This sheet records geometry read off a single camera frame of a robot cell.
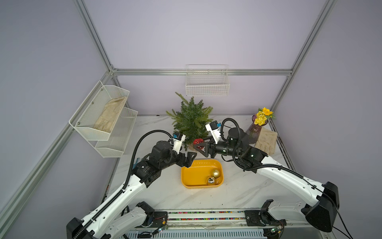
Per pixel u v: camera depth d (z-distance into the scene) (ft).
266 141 3.42
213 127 1.95
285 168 1.53
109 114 2.63
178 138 2.02
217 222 2.40
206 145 1.91
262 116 2.82
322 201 1.30
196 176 2.92
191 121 2.53
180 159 2.05
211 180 2.69
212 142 1.94
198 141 2.09
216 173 2.80
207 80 3.07
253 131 3.07
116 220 1.72
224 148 1.92
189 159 2.08
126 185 1.51
